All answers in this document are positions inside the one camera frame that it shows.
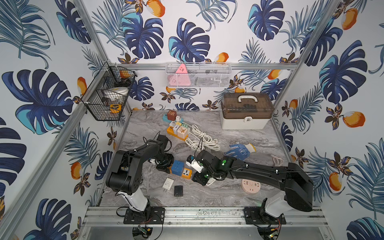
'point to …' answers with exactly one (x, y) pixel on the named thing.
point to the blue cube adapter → (177, 166)
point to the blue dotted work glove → (241, 151)
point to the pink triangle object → (181, 78)
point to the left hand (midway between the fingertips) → (173, 164)
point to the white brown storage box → (246, 110)
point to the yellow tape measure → (115, 108)
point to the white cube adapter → (195, 165)
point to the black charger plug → (178, 190)
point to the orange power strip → (186, 173)
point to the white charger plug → (168, 184)
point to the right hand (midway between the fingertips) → (194, 176)
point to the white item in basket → (121, 90)
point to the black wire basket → (106, 98)
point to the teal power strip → (165, 119)
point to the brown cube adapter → (171, 115)
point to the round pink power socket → (250, 186)
